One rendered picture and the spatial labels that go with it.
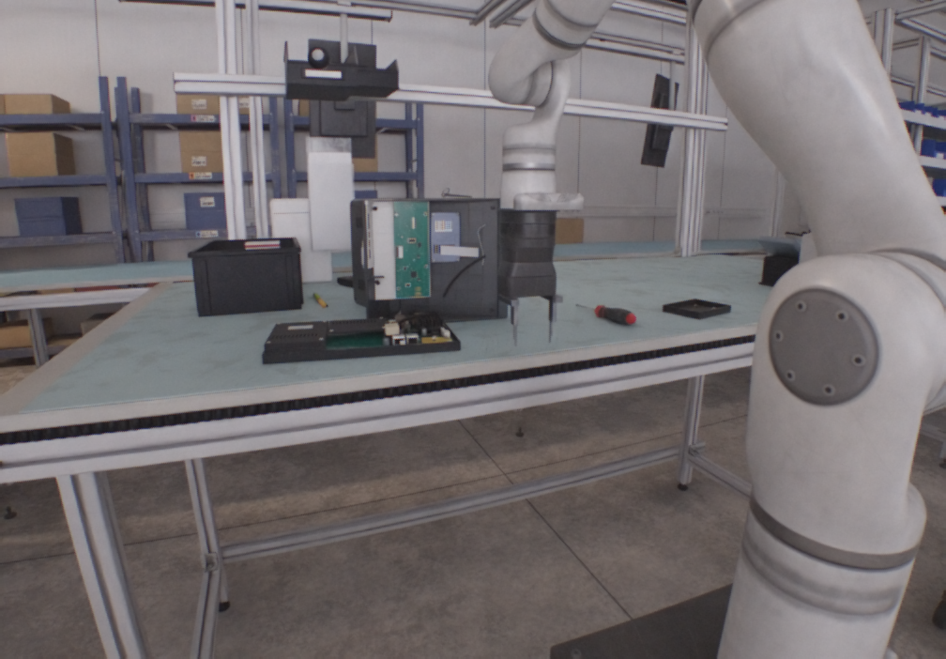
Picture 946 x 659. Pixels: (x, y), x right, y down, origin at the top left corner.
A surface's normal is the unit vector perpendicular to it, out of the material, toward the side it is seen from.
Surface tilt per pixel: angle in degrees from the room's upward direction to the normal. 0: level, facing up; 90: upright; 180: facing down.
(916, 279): 35
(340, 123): 98
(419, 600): 0
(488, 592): 0
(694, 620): 0
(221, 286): 90
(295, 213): 90
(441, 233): 90
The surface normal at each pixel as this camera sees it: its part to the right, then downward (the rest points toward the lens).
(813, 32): -0.30, 0.17
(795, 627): -0.66, 0.15
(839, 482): -0.83, 0.13
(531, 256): 0.31, 0.34
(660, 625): 0.00, -0.98
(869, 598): -0.10, 0.21
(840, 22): 0.04, -0.03
